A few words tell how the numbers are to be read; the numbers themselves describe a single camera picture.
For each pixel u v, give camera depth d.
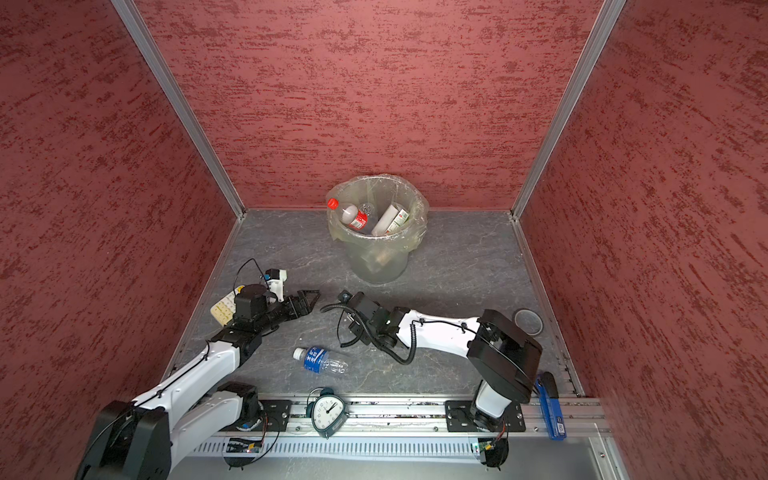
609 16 0.71
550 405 0.74
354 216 0.89
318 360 0.77
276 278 0.77
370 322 0.63
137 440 0.40
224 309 0.92
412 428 0.73
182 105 0.88
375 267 0.94
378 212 1.00
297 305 0.76
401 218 0.89
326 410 0.72
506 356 0.43
